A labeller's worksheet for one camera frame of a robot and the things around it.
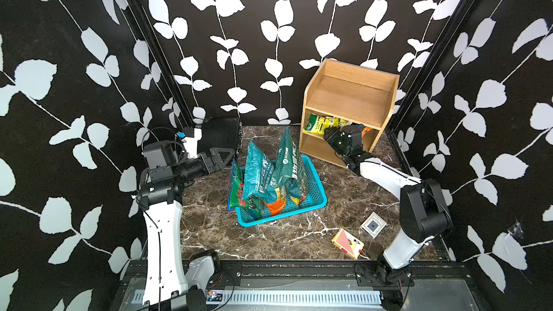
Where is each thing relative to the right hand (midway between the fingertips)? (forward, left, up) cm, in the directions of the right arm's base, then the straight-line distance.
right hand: (325, 127), depth 91 cm
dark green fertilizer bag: (-24, +15, +4) cm, 29 cm away
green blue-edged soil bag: (-33, +29, -9) cm, 45 cm away
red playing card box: (-41, -7, -21) cm, 47 cm away
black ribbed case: (+9, +51, -14) cm, 53 cm away
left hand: (-24, +35, +13) cm, 45 cm away
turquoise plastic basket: (-24, +4, -19) cm, 31 cm away
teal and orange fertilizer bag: (-28, +26, +2) cm, 38 cm away
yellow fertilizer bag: (+4, +3, -2) cm, 5 cm away
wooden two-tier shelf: (+10, -5, +9) cm, 15 cm away
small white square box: (-35, -19, -20) cm, 44 cm away
